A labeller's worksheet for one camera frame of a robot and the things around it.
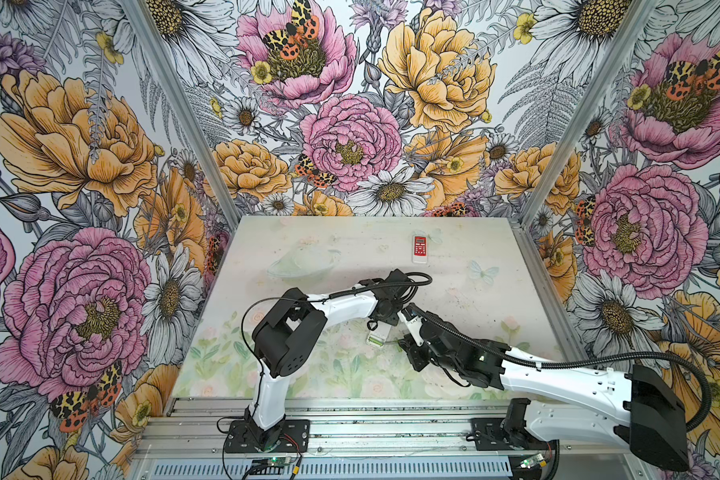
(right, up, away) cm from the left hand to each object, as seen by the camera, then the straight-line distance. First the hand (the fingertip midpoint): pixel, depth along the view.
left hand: (384, 319), depth 93 cm
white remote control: (-2, -4, -4) cm, 6 cm away
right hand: (+5, -5, -15) cm, 16 cm away
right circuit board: (+35, -28, -22) cm, 50 cm away
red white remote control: (+14, +22, +18) cm, 32 cm away
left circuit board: (-26, -28, -22) cm, 44 cm away
